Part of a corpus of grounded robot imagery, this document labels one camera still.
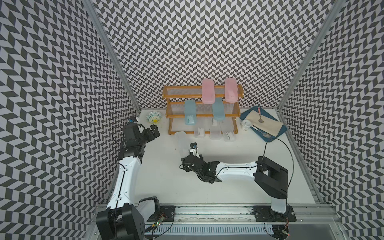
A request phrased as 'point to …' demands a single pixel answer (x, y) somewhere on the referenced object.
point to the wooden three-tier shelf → (176, 95)
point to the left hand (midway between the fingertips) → (150, 130)
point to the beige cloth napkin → (269, 125)
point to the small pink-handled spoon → (260, 120)
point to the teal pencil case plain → (218, 108)
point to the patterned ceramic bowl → (153, 117)
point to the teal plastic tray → (269, 137)
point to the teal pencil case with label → (190, 118)
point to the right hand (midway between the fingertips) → (187, 160)
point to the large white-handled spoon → (267, 135)
